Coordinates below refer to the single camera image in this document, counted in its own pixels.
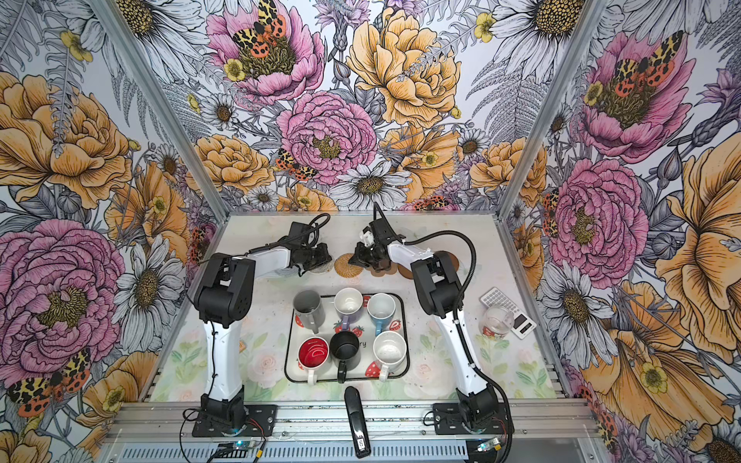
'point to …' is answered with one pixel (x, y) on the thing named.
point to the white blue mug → (381, 308)
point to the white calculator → (523, 323)
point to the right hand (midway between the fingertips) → (351, 266)
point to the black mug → (343, 345)
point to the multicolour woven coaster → (323, 268)
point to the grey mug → (309, 309)
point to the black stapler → (357, 422)
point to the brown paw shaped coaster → (391, 270)
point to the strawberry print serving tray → (365, 330)
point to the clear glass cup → (496, 322)
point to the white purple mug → (348, 306)
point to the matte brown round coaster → (405, 272)
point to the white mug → (389, 347)
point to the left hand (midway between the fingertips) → (331, 263)
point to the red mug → (313, 353)
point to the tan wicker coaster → (344, 269)
